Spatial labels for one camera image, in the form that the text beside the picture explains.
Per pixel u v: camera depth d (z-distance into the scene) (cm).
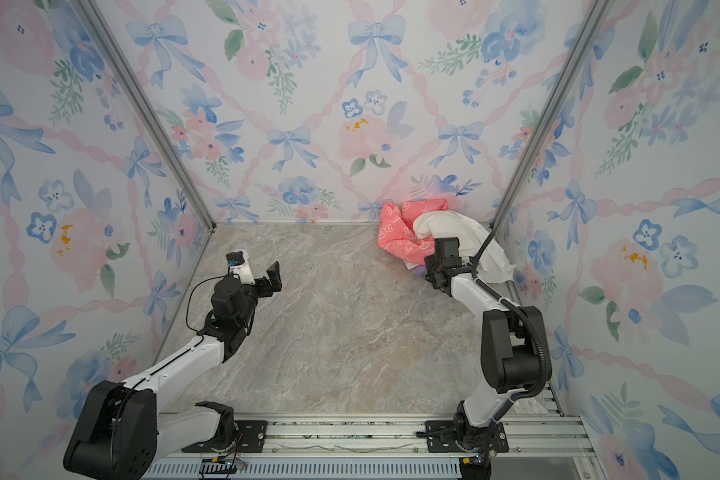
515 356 47
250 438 74
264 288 76
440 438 73
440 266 77
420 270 98
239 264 70
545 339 47
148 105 86
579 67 76
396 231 110
